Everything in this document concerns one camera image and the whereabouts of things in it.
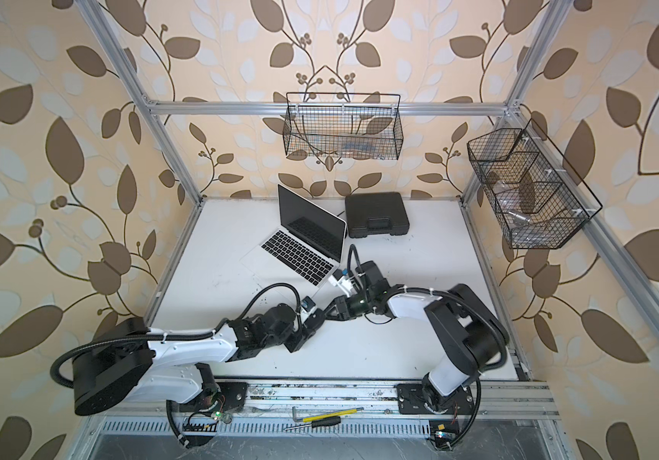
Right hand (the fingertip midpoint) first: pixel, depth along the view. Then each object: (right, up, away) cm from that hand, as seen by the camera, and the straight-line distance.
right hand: (325, 316), depth 84 cm
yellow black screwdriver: (+1, -22, -12) cm, 25 cm away
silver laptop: (-8, +18, +21) cm, 29 cm away
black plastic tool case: (+18, +32, +29) cm, 47 cm away
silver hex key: (-7, -22, -11) cm, 26 cm away
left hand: (-6, -2, +1) cm, 7 cm away
